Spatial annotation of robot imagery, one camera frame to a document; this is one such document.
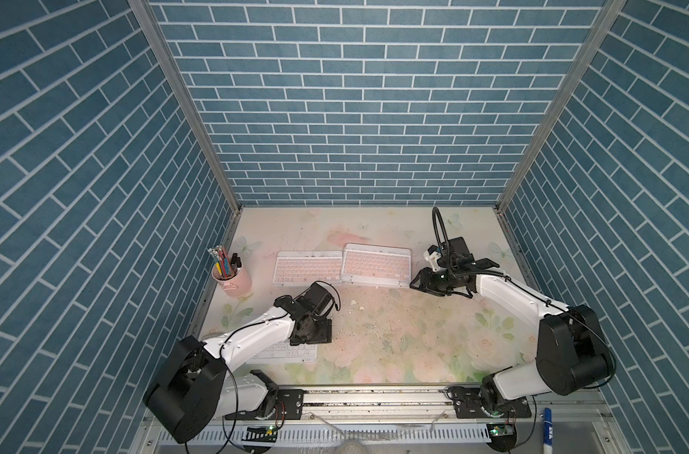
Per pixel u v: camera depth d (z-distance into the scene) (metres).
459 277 0.65
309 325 0.63
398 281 0.96
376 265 0.99
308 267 1.02
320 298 0.69
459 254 0.70
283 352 0.83
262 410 0.64
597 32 0.74
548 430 0.69
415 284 0.84
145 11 0.70
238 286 0.90
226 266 0.87
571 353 0.43
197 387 0.43
